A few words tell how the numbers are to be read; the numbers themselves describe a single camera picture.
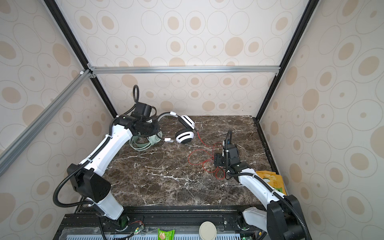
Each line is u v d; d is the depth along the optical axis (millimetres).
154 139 998
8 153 514
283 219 405
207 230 663
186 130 730
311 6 680
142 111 617
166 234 686
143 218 759
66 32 746
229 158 648
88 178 427
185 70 880
